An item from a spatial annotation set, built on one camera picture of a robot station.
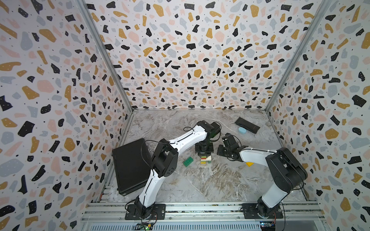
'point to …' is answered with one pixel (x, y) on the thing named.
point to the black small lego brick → (204, 154)
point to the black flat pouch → (247, 125)
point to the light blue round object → (242, 130)
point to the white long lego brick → (208, 159)
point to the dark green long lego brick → (188, 161)
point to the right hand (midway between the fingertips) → (218, 149)
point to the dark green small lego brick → (209, 161)
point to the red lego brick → (203, 158)
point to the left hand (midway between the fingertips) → (209, 157)
